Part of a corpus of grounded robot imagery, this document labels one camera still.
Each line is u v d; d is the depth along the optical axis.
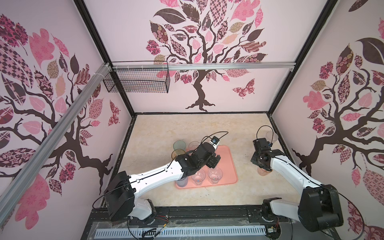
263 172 0.85
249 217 0.74
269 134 0.97
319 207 0.40
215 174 0.86
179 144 0.90
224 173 0.91
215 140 0.65
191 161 0.57
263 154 0.63
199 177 0.86
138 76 0.95
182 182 0.83
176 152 0.84
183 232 0.70
